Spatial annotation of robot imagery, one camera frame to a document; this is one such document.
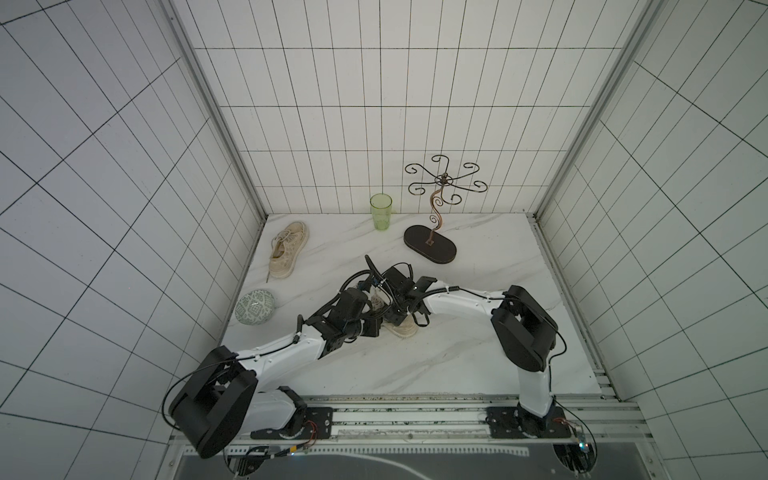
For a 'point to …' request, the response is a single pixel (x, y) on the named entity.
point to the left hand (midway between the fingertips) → (377, 325)
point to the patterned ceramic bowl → (254, 307)
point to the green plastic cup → (381, 206)
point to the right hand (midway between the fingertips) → (396, 305)
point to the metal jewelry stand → (419, 239)
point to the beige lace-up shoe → (285, 247)
